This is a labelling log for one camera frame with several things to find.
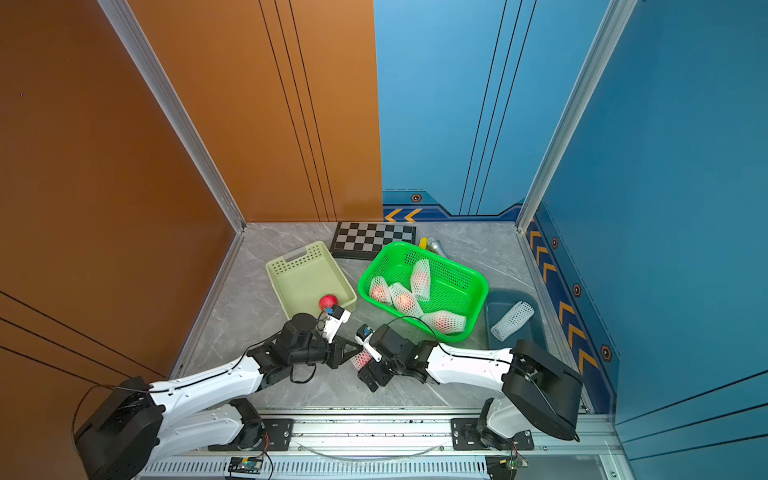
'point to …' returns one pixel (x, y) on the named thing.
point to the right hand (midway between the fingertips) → (371, 364)
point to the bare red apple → (328, 301)
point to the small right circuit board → (503, 467)
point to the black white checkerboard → (364, 241)
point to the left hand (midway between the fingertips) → (364, 346)
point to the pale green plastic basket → (301, 278)
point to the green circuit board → (247, 465)
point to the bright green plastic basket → (453, 288)
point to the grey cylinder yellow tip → (433, 245)
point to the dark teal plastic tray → (499, 303)
